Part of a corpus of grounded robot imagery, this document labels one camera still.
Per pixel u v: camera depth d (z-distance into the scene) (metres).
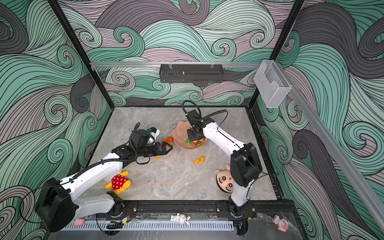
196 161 0.90
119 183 0.77
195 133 0.73
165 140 0.99
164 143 0.71
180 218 0.68
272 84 0.80
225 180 0.75
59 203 0.38
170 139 0.98
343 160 0.49
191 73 0.95
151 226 0.70
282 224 0.66
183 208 0.74
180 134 1.01
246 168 0.46
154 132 0.74
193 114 0.69
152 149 0.69
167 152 0.71
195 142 0.88
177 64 0.94
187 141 0.97
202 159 0.90
